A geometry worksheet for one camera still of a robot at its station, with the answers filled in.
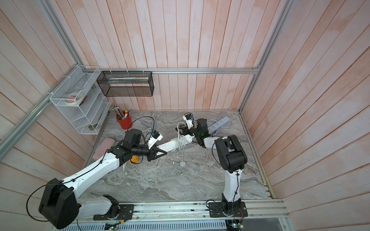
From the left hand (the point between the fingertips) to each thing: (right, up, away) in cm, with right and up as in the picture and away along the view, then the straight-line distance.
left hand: (164, 153), depth 76 cm
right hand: (+7, +14, +19) cm, 25 cm away
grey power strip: (+38, +16, +31) cm, 51 cm away
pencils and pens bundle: (-34, +23, +27) cm, 49 cm away
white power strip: (+6, +5, -3) cm, 9 cm away
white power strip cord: (+10, +7, -3) cm, 12 cm away
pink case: (-44, +2, +22) cm, 49 cm away
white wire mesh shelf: (-43, +20, +2) cm, 47 cm away
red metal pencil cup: (-34, +16, +32) cm, 49 cm away
